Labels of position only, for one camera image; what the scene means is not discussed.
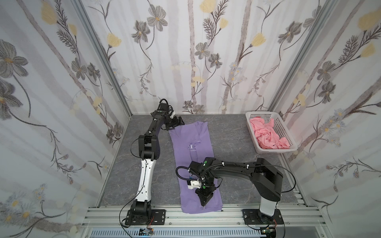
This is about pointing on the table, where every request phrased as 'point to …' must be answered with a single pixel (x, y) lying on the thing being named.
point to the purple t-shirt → (192, 143)
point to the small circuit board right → (270, 231)
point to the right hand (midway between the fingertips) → (203, 200)
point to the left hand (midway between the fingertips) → (181, 122)
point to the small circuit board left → (146, 231)
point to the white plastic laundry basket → (280, 126)
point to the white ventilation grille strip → (176, 233)
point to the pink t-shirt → (266, 135)
